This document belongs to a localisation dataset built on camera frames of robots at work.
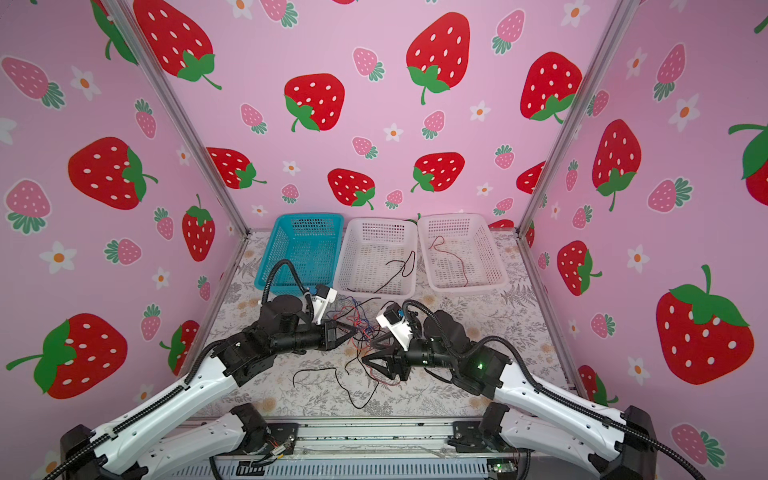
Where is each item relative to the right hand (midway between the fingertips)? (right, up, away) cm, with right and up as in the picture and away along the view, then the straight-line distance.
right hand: (366, 353), depth 63 cm
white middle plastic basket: (-1, +20, +47) cm, 51 cm away
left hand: (-3, +3, +5) cm, 7 cm away
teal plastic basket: (-27, +27, +54) cm, 66 cm away
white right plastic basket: (+32, +23, +51) cm, 65 cm away
